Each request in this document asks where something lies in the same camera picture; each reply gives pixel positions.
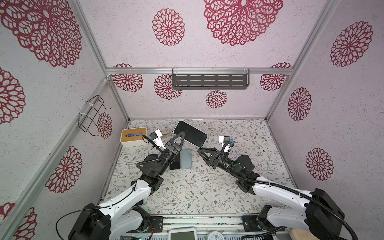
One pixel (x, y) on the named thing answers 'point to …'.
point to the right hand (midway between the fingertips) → (199, 149)
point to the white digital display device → (182, 234)
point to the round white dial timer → (215, 235)
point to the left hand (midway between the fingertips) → (185, 134)
